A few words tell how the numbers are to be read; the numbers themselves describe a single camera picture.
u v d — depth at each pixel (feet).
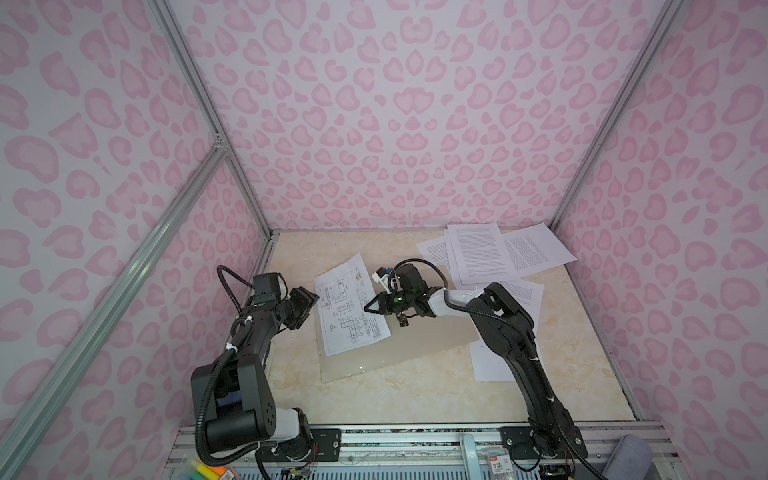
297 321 2.57
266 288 2.31
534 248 3.76
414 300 2.68
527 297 3.31
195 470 2.29
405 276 2.68
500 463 2.26
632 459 2.26
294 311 2.51
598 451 2.36
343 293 3.29
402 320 3.12
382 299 2.89
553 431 2.03
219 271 2.28
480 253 3.72
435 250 3.73
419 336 3.04
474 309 1.99
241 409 1.39
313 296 2.70
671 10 2.26
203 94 2.68
